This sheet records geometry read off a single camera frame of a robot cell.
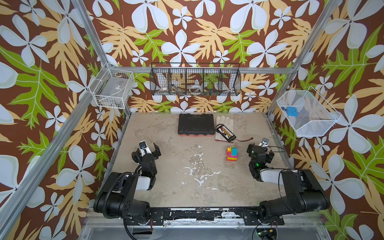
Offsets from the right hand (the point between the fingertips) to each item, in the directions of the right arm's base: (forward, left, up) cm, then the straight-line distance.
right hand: (260, 146), depth 91 cm
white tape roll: (+35, +39, +18) cm, 55 cm away
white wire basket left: (+25, +89, +26) cm, 96 cm away
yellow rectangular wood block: (-1, +19, -1) cm, 19 cm away
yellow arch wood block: (-6, +18, -4) cm, 19 cm away
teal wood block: (-4, +17, 0) cm, 17 cm away
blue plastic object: (+13, -16, +17) cm, 27 cm away
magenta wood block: (-5, +19, -3) cm, 20 cm away
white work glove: (+24, +14, -7) cm, 28 cm away
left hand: (0, +70, +3) cm, 71 cm away
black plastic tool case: (+22, +39, -5) cm, 45 cm away
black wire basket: (+39, +41, +22) cm, 61 cm away
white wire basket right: (+9, -23, +19) cm, 31 cm away
